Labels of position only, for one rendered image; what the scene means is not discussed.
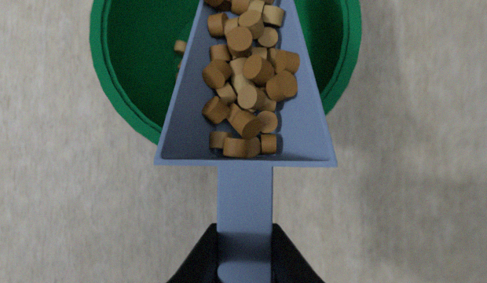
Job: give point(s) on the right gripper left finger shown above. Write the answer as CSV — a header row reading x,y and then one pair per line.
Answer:
x,y
200,266

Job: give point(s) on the green bowl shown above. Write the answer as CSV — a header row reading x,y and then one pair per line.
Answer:
x,y
131,47

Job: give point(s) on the light blue scoop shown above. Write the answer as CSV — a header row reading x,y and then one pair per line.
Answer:
x,y
245,185

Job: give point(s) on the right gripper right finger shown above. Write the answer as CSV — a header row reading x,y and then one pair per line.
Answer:
x,y
288,264

